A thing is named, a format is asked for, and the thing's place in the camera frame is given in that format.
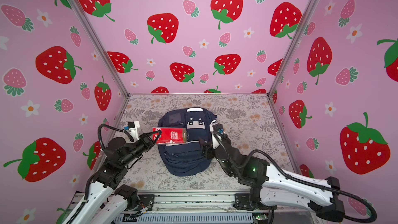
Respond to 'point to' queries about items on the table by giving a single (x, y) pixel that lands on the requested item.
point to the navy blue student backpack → (188, 158)
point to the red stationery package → (170, 135)
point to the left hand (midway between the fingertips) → (161, 132)
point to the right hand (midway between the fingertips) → (204, 135)
